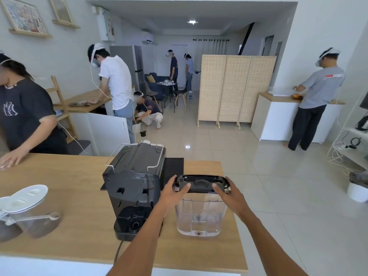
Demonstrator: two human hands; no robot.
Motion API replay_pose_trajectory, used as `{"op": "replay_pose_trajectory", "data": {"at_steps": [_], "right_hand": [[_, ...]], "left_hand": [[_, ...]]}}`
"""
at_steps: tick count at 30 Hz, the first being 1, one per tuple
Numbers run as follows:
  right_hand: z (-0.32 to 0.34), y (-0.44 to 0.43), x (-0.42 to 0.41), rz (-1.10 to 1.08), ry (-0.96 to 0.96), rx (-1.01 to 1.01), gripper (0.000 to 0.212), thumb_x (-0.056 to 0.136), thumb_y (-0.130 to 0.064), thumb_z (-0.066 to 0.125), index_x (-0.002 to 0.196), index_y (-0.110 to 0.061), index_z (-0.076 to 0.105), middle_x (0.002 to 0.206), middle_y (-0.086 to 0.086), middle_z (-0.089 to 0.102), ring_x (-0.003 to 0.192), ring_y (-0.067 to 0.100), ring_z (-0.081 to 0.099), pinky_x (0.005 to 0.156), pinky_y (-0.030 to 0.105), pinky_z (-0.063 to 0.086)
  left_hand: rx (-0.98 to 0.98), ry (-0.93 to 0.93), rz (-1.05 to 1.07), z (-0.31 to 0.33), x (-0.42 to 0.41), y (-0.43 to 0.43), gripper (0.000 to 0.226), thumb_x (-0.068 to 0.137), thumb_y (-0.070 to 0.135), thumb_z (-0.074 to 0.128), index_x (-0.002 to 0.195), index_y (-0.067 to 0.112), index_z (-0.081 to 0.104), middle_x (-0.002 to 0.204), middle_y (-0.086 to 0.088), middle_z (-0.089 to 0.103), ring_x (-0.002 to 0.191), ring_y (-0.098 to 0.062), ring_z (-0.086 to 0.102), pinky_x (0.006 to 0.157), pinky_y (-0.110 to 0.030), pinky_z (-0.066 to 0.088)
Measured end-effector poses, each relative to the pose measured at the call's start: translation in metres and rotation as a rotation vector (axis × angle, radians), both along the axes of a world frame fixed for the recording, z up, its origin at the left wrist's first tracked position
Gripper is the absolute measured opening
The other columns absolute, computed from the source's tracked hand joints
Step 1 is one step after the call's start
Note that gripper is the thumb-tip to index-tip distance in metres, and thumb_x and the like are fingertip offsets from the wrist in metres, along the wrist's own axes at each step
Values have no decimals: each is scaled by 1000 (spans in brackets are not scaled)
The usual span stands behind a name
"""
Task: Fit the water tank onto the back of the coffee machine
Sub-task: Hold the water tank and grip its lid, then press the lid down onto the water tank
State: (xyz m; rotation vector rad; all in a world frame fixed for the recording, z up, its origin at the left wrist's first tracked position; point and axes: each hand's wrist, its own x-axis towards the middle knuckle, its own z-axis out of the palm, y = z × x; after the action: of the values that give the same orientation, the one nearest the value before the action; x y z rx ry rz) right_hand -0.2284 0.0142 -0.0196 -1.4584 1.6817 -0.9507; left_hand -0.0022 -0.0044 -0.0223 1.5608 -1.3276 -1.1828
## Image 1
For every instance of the person's left hand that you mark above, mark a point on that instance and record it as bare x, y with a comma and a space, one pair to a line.
169, 199

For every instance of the person's right hand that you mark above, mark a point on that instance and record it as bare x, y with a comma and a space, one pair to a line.
234, 202

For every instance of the person's right thumb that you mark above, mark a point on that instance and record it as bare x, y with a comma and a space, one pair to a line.
219, 191

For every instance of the person's left thumb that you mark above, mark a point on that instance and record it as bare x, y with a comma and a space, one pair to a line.
184, 188

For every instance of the black water tank lid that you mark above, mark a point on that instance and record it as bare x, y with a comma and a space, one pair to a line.
201, 183

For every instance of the person's right forearm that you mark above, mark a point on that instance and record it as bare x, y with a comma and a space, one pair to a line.
267, 247

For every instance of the person's left forearm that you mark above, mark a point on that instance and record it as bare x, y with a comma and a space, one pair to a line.
141, 244

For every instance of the black drip tray grid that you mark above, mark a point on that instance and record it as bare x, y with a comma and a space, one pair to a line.
173, 168

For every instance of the clear plastic water tank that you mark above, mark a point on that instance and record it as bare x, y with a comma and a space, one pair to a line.
201, 215

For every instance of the black coffee machine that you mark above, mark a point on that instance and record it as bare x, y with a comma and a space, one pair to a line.
133, 181

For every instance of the black cup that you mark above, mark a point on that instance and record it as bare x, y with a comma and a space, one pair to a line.
143, 134

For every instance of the white cabinet with wooden top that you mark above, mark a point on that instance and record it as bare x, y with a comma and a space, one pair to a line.
273, 120

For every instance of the white step stool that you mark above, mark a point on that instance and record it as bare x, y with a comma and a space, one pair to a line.
190, 95

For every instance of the black chair with wooden legs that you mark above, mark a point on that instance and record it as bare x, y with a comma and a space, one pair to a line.
181, 93

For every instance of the grey chair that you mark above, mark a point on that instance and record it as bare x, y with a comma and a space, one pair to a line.
150, 91

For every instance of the wicker folding screen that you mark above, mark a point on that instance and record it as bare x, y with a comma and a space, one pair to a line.
235, 89

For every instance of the round black table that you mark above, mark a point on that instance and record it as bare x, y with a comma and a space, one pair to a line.
166, 84

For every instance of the white counter with wooden top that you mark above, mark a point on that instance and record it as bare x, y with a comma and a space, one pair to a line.
97, 126

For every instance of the dark blue sofa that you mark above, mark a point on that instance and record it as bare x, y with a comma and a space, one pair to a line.
161, 79

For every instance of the yellow cushion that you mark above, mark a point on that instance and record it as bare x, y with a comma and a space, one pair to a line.
151, 78

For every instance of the stack of magazines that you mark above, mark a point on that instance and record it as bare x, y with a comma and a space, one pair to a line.
80, 103

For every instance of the white power strip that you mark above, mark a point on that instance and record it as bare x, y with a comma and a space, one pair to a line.
346, 146

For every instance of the white trash bin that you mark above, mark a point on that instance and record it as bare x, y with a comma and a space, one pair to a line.
357, 191

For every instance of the grey refrigerator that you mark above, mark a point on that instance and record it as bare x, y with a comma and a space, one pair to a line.
135, 58

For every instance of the white curtain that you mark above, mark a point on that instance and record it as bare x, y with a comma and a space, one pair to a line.
214, 47

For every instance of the wooden ladder shelf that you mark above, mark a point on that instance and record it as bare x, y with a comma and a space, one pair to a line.
61, 100

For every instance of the clear plastic measuring spoon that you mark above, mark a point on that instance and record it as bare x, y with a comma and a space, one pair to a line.
34, 217

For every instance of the clear jar with white lid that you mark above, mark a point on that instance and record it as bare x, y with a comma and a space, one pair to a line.
5, 224
31, 206

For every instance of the black stair railing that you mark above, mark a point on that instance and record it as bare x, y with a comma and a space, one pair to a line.
245, 40

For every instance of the white air conditioner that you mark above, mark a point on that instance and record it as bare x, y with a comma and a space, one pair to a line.
147, 37

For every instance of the round ceiling light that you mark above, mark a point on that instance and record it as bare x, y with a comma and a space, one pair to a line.
192, 22

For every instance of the white breaker box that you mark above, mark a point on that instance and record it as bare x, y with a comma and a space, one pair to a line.
105, 24

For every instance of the small framed picture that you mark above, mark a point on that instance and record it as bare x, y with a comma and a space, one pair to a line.
61, 11

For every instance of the large framed picture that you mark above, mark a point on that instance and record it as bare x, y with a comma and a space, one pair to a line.
24, 15

